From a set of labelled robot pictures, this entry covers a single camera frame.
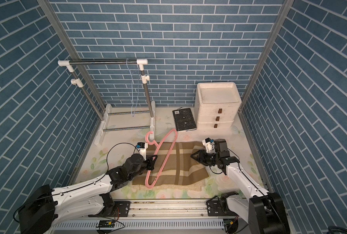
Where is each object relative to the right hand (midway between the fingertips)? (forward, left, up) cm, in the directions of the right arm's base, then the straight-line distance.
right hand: (194, 157), depth 82 cm
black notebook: (+34, +8, -9) cm, 36 cm away
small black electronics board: (-33, +42, -13) cm, 56 cm away
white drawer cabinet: (+29, -12, +14) cm, 35 cm away
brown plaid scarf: (-2, +14, -7) cm, 15 cm away
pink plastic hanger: (+4, +21, +3) cm, 22 cm away
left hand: (-3, +18, +1) cm, 18 cm away
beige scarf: (-14, +6, -10) cm, 18 cm away
